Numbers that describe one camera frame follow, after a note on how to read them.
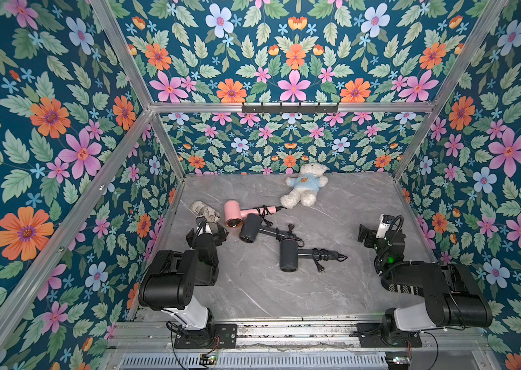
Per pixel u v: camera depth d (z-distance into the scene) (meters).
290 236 0.93
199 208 1.04
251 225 0.97
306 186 1.05
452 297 0.45
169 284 0.46
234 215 0.96
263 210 1.01
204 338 0.68
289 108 0.93
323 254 0.88
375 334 0.73
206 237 0.78
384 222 0.80
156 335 0.75
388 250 0.71
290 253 0.88
